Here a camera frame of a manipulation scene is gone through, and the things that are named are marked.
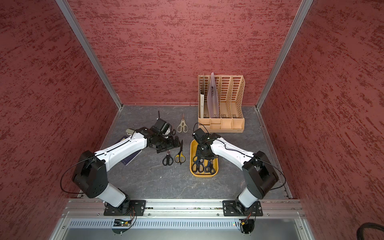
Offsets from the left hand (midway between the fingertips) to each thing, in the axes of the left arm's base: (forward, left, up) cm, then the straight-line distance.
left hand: (173, 149), depth 84 cm
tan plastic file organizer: (+45, -38, +8) cm, 59 cm away
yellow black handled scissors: (-1, -3, -10) cm, 11 cm away
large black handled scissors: (-8, -21, -8) cm, 24 cm away
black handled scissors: (-2, +5, -11) cm, 12 cm away
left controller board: (-34, +24, -12) cm, 43 cm away
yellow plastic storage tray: (+4, -11, -4) cm, 13 cm away
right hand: (-3, -16, -5) cm, 17 cm away
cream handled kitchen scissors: (+24, -3, -9) cm, 26 cm away
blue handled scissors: (-6, -14, -8) cm, 18 cm away
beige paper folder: (+27, -16, +19) cm, 37 cm away
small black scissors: (+19, +4, -10) cm, 22 cm away
